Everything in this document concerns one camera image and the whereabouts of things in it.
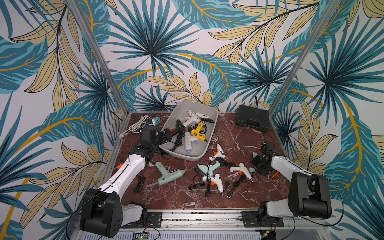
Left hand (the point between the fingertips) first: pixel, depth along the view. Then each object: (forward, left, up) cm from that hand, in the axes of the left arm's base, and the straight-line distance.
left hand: (163, 134), depth 84 cm
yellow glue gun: (+10, -19, -12) cm, 25 cm away
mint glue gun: (-13, -52, -16) cm, 56 cm away
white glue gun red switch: (-3, -34, -16) cm, 38 cm away
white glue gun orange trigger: (-20, -30, -17) cm, 39 cm away
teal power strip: (+23, +10, -15) cm, 29 cm away
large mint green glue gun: (-18, -3, -14) cm, 23 cm away
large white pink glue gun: (+26, -17, -14) cm, 34 cm away
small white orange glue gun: (+29, -24, -16) cm, 41 cm away
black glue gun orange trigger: (+14, -8, -13) cm, 21 cm away
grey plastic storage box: (+21, -15, -16) cm, 30 cm away
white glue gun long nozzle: (-13, -46, -17) cm, 50 cm away
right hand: (-10, -54, -17) cm, 58 cm away
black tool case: (+25, -62, -12) cm, 68 cm away
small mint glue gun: (-15, -26, -16) cm, 34 cm away
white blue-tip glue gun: (+5, -14, -14) cm, 21 cm away
